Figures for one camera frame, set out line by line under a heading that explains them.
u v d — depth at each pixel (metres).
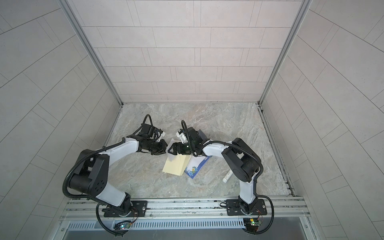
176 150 0.77
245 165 0.48
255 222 0.68
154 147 0.75
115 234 0.64
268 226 0.65
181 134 0.82
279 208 0.73
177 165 0.85
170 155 0.79
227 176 0.80
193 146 0.70
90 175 0.43
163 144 0.78
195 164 0.85
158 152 0.78
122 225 0.65
